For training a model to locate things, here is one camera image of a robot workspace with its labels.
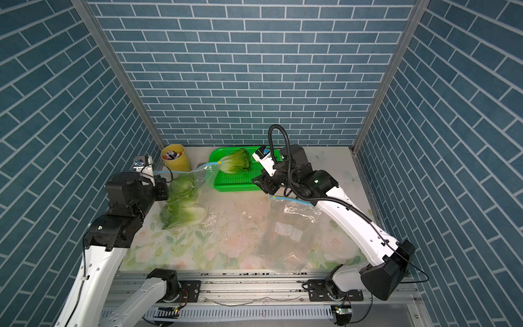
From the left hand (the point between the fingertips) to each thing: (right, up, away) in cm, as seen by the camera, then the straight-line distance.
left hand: (166, 175), depth 67 cm
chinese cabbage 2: (+2, -7, +8) cm, 11 cm away
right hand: (+32, 0, +2) cm, 32 cm away
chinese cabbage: (+19, +6, +35) cm, 40 cm away
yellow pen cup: (-14, +7, +34) cm, 38 cm away
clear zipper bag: (+10, -2, +10) cm, 14 cm away
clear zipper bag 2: (+44, -27, +19) cm, 55 cm away
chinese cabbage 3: (+1, -18, +17) cm, 24 cm away
